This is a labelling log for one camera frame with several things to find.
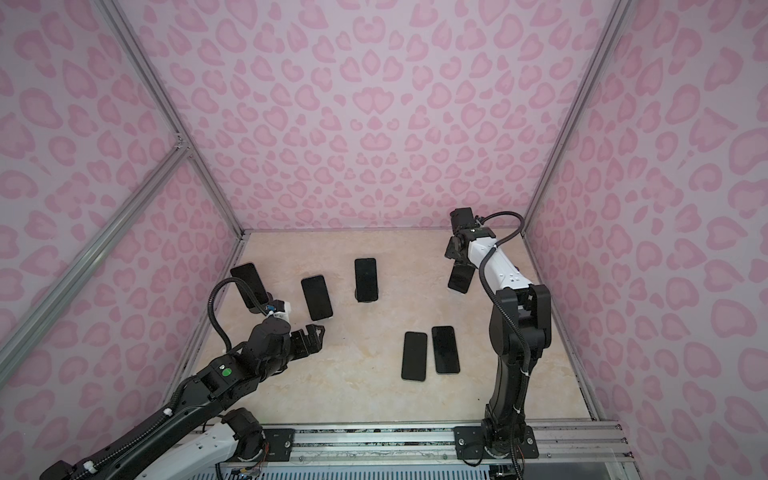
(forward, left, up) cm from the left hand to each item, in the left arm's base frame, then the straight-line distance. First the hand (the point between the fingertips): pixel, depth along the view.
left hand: (314, 328), depth 77 cm
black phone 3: (+20, -12, -7) cm, 24 cm away
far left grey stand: (+17, +20, -13) cm, 29 cm away
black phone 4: (-2, -26, -15) cm, 30 cm away
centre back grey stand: (+19, -8, -15) cm, 25 cm away
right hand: (+26, -44, -1) cm, 51 cm away
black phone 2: (+14, +3, -7) cm, 16 cm away
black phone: (+20, +24, -2) cm, 31 cm away
